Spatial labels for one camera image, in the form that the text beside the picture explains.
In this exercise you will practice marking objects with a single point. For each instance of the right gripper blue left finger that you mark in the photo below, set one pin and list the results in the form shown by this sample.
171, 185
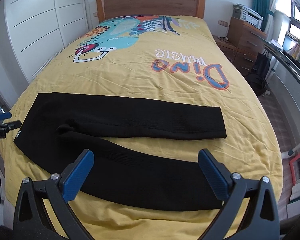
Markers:
31, 219

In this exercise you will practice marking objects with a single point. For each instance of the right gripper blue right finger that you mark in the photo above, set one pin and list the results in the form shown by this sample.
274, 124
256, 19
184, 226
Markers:
260, 220

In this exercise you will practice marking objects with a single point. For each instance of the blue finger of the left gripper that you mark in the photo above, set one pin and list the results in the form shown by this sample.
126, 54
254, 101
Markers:
9, 126
4, 116

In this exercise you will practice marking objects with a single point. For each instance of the black pants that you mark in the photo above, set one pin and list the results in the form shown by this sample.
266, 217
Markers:
142, 147

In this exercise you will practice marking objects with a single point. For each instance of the red framed board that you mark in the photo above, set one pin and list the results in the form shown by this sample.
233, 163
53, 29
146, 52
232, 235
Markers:
295, 168

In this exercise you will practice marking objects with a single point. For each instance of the white wardrobe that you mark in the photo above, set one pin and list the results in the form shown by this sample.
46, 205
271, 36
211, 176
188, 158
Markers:
40, 29

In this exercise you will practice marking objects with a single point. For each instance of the black bag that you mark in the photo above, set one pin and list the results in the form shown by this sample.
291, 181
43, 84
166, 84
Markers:
256, 77

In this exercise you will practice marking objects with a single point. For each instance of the yellow dinosaur bed cover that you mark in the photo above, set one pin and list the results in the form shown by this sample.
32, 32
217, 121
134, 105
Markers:
166, 58

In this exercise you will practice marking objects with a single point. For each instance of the wooden nightstand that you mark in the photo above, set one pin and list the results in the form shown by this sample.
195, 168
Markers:
228, 49

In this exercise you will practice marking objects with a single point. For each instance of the wooden drawer chest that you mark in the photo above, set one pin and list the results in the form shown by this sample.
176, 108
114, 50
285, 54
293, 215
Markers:
248, 41

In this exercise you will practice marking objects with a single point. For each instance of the wooden headboard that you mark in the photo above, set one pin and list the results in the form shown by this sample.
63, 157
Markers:
107, 9

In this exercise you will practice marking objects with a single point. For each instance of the white printer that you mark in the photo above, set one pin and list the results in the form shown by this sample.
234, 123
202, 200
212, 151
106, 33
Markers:
248, 15

